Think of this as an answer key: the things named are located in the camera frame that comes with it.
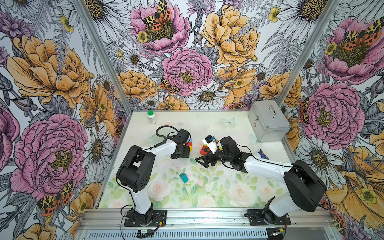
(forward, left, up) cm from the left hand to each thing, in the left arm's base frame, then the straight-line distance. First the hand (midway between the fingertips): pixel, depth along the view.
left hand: (182, 158), depth 94 cm
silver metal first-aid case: (+20, -56, +11) cm, 60 cm away
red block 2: (+4, -12, 0) cm, 13 cm away
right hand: (-5, -11, +10) cm, 16 cm away
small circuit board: (-37, +16, -3) cm, 41 cm away
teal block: (-12, -2, 0) cm, 12 cm away
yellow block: (+8, -5, -2) cm, 10 cm away
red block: (0, -5, +16) cm, 17 cm away
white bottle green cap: (+30, +23, +2) cm, 37 cm away
